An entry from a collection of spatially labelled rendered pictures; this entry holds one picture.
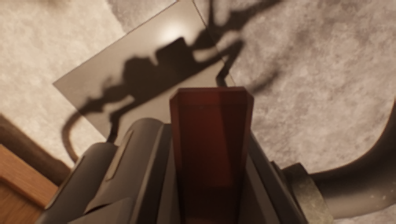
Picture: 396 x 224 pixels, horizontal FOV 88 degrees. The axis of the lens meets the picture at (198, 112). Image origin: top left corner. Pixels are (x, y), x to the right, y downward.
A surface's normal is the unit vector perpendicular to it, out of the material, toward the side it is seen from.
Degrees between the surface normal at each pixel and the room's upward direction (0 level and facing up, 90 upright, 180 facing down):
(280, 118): 0
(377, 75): 0
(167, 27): 0
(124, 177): 90
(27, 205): 90
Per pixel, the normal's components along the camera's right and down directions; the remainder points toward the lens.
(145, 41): 0.03, 0.49
